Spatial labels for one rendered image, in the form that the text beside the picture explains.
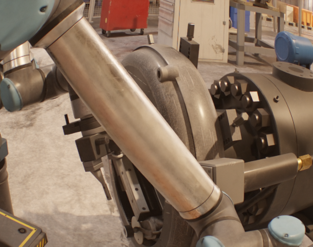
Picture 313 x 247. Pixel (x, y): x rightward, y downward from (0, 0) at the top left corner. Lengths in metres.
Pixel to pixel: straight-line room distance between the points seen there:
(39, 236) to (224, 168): 0.80
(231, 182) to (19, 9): 0.66
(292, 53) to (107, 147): 1.00
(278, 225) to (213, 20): 4.56
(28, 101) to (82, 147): 0.18
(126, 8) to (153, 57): 5.39
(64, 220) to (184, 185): 1.42
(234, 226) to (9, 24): 0.54
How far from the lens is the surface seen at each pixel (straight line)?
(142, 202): 1.30
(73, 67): 0.64
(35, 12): 0.47
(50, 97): 1.02
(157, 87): 1.09
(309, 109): 1.39
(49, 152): 2.79
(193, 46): 1.19
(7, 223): 1.54
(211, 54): 5.27
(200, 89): 1.08
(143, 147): 0.68
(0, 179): 1.84
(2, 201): 1.91
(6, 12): 0.47
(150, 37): 1.53
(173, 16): 5.04
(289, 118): 1.31
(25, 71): 0.96
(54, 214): 2.14
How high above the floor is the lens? 1.24
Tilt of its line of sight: 22 degrees down
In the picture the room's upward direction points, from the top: 4 degrees clockwise
